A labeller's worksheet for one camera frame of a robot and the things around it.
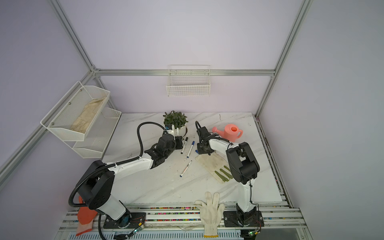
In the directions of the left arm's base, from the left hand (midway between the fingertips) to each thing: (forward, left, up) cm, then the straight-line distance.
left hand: (181, 137), depth 87 cm
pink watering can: (+8, -33, -5) cm, 34 cm away
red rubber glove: (-39, +47, -16) cm, 63 cm away
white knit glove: (-37, -17, -17) cm, 44 cm away
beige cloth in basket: (+2, +51, +13) cm, 53 cm away
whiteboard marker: (-13, -3, -15) cm, 20 cm away
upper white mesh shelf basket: (+3, +57, +14) cm, 59 cm away
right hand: (+1, -13, -14) cm, 19 cm away
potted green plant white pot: (+12, +2, +2) cm, 12 cm away
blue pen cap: (0, -10, -15) cm, 18 cm away
